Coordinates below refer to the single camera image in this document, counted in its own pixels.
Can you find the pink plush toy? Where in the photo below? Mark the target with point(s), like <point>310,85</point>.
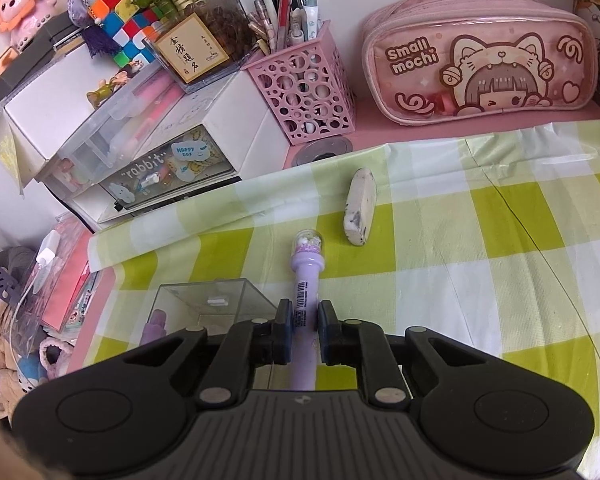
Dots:
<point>55,355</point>

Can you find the pink folder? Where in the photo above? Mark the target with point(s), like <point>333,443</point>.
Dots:
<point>67,285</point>

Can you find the white drawer organizer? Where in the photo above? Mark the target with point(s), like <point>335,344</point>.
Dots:
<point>250,130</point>

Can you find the dirty white eraser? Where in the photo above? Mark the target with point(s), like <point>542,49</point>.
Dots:
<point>362,205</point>

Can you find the colourful puzzle cube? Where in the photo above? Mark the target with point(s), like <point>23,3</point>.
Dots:
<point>120,25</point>

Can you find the illustrated booklet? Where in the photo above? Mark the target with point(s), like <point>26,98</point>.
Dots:
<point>82,305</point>

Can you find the pink cartoon pencil case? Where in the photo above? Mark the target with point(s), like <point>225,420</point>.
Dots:
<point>480,60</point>

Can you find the pink perforated pen holder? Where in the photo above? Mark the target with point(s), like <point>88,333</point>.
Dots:
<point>300,95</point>

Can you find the small cartoon figurine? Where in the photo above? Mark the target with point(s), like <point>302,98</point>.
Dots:
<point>110,87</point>

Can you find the white charger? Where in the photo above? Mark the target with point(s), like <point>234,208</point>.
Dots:
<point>49,247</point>

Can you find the white box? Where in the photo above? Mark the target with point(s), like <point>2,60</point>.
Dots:
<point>45,110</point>

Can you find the purple sachet tassel charm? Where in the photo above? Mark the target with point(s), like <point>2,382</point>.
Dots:
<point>82,2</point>

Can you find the green checkered tablecloth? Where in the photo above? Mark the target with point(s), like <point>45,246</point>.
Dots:
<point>480,260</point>

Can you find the clear storage box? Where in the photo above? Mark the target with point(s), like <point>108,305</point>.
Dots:
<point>105,130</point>

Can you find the bunch of pens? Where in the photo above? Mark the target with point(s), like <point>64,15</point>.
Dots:
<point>285,10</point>

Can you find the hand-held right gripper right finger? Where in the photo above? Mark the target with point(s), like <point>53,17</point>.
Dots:
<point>328,335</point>

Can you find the purple globe top pen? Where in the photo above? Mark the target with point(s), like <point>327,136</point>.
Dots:
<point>307,265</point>

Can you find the dark grey box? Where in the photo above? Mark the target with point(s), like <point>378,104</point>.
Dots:
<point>30,55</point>

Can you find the clear document tray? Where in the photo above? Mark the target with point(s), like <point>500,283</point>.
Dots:
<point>30,300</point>

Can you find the clear plastic box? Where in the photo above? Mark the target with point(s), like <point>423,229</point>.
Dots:
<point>200,295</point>

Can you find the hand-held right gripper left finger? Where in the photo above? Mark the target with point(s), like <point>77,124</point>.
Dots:
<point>283,335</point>

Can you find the small copper box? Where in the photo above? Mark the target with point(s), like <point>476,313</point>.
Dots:
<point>5,62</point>

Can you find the clear bag of yellow clips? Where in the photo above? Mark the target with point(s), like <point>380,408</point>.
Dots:
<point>5,150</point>

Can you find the blue monkey plush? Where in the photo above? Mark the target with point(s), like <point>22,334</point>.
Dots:
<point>30,375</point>

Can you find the pink orange lion toy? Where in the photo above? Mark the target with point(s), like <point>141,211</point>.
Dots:
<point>17,7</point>

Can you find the brown framed calligraphy card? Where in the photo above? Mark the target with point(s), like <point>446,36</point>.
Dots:
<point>192,47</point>

